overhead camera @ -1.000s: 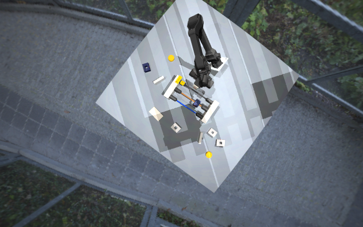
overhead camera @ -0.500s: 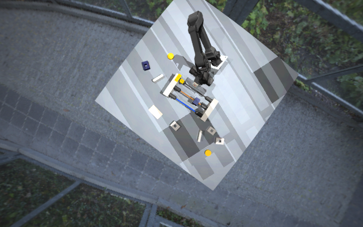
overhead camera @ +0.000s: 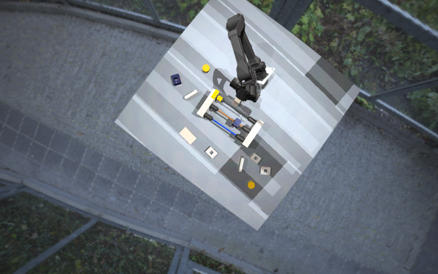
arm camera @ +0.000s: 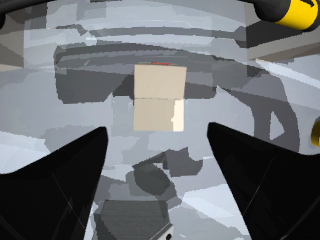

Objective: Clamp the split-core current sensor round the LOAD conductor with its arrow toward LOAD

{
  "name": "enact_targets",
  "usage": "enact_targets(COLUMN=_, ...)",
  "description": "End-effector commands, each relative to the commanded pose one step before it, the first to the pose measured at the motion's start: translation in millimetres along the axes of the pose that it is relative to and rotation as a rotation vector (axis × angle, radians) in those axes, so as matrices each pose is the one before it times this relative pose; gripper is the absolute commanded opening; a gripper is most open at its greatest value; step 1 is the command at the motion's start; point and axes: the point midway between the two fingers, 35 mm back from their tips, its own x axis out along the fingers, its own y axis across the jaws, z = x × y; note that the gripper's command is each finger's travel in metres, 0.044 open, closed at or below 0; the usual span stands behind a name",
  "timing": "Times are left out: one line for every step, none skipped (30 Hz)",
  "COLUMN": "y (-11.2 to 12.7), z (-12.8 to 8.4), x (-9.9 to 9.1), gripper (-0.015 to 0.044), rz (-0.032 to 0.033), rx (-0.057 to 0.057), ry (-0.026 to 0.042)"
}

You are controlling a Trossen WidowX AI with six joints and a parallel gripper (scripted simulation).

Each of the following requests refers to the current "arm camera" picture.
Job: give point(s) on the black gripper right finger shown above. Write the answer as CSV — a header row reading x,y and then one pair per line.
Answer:
x,y
274,188

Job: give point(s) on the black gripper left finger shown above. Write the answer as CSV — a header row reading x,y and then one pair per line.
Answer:
x,y
51,199

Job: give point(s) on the yellow round disc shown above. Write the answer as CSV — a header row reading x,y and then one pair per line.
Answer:
x,y
315,138

